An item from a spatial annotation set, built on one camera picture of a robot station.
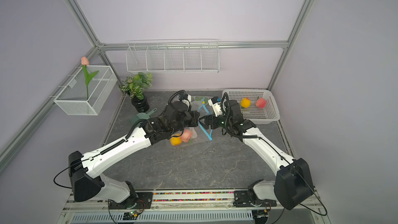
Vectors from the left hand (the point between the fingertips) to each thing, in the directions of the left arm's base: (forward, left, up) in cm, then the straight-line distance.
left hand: (201, 115), depth 72 cm
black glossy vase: (+27, +40, -23) cm, 53 cm away
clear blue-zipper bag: (+1, +4, -20) cm, 20 cm away
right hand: (+3, -1, -6) cm, 7 cm away
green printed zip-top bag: (+12, -1, -2) cm, 12 cm away
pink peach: (+23, -42, -22) cm, 53 cm away
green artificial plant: (+25, +36, -2) cm, 44 cm away
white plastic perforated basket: (+16, -46, -27) cm, 55 cm away
